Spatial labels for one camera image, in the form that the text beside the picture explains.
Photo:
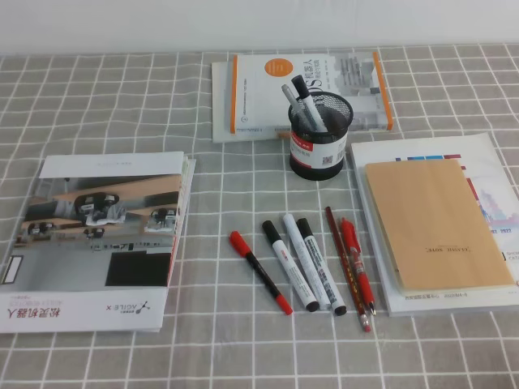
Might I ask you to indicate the grey silver pen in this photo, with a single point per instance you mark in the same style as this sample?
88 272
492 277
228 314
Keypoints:
296 107

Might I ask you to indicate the tan kraft notebook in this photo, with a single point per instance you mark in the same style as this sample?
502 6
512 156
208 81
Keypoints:
437 236

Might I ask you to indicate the dark red pencil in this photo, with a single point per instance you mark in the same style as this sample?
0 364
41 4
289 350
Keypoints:
349 275

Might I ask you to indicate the orange white robotics book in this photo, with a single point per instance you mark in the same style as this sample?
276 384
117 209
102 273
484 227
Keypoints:
259 106

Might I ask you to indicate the red black fineliner pen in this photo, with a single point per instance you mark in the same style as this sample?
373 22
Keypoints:
239 244

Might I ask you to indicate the brochure stack underneath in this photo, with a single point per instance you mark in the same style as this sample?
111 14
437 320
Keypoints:
162 217

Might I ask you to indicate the black mesh pen holder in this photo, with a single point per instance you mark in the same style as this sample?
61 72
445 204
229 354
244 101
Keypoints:
319 156

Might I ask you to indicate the Agilex robot brochure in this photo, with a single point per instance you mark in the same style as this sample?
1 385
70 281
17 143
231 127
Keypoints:
70 268

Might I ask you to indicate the long white marker white cap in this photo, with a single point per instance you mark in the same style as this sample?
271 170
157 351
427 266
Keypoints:
306 262

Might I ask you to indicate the short white marker black cap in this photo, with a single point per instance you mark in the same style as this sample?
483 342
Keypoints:
296 278

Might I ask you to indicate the large white catalogue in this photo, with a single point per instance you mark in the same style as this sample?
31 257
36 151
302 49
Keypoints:
494 196

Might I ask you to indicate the white book under orange book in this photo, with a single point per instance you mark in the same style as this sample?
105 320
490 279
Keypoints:
221 85

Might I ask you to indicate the red gel pen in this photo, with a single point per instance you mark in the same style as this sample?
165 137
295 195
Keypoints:
354 250

